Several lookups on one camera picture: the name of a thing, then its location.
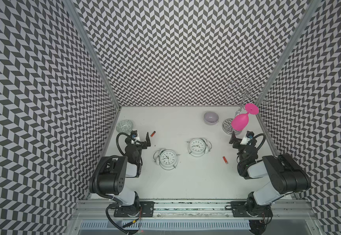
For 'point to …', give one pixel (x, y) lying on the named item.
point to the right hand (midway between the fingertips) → (240, 134)
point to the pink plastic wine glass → (239, 121)
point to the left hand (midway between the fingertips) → (140, 133)
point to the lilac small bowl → (211, 118)
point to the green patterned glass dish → (124, 126)
